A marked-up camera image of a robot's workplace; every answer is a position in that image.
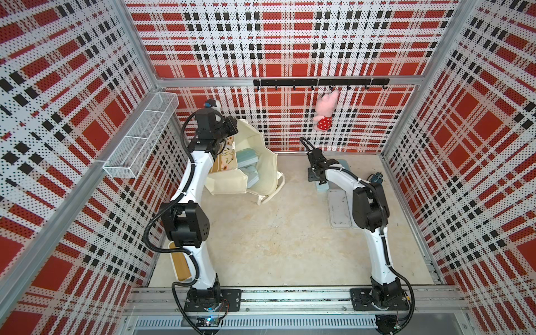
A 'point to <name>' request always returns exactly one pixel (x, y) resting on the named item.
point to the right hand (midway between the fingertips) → (321, 172)
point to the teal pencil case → (344, 164)
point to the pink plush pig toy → (324, 110)
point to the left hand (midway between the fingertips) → (240, 118)
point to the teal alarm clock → (377, 178)
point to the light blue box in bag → (247, 160)
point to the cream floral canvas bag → (225, 176)
